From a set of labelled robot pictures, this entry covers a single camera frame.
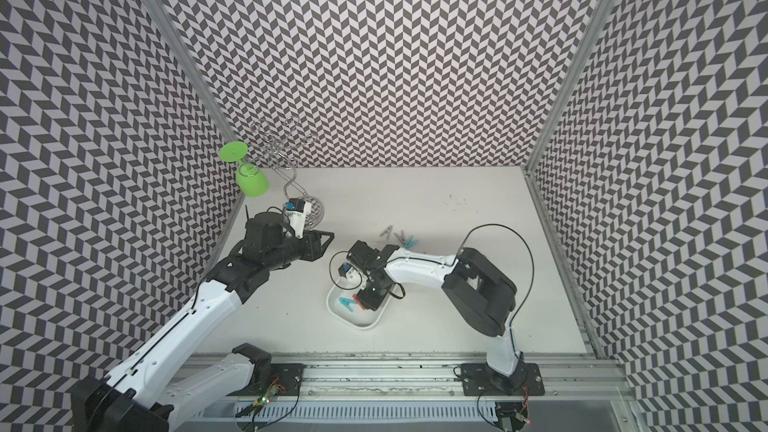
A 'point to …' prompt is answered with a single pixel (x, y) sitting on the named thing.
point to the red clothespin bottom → (359, 302)
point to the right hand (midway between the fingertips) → (371, 305)
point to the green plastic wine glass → (250, 177)
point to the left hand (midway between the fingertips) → (326, 238)
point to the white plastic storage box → (341, 305)
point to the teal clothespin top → (411, 242)
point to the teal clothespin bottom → (347, 302)
